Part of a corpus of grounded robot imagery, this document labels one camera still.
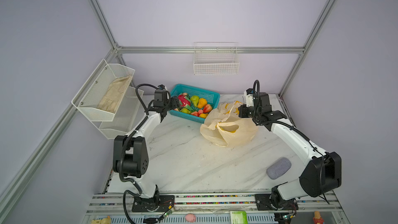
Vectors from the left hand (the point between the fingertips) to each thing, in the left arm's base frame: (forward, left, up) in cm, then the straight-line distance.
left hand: (173, 101), depth 92 cm
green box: (-57, -35, -16) cm, 68 cm away
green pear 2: (+3, -6, -13) cm, 15 cm away
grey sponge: (-35, -59, -15) cm, 70 cm away
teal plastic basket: (+14, -25, -13) cm, 31 cm away
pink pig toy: (-57, -13, -17) cm, 61 cm away
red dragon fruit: (+10, -5, -11) cm, 15 cm away
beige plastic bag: (-22, -28, +5) cm, 36 cm away
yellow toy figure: (-58, +24, -16) cm, 65 cm away
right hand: (-8, -38, +5) cm, 39 cm away
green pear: (+14, -12, -12) cm, 22 cm away
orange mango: (+11, -18, -14) cm, 25 cm away
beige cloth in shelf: (-6, +28, +11) cm, 31 cm away
